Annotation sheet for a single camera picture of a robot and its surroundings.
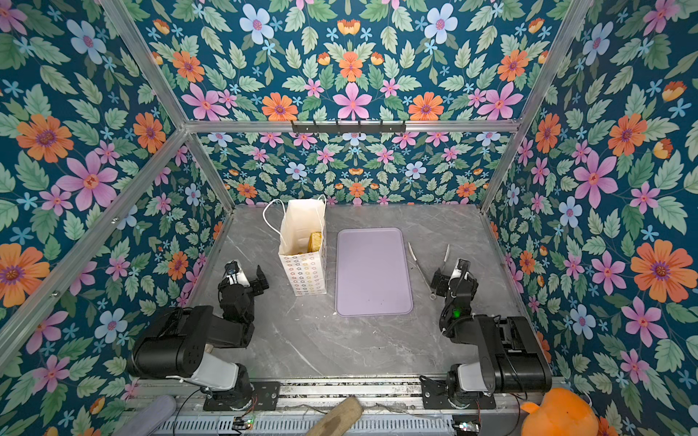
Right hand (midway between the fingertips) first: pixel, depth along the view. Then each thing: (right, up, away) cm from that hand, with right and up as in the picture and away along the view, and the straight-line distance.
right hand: (454, 271), depth 91 cm
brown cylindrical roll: (-37, -34, -23) cm, 55 cm away
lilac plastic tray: (-28, -3, +8) cm, 29 cm away
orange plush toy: (+19, -32, -23) cm, 44 cm away
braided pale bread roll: (-48, +10, 0) cm, 49 cm away
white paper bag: (-55, +8, +11) cm, 56 cm away
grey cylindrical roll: (-86, -34, -22) cm, 95 cm away
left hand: (-70, +3, -3) cm, 70 cm away
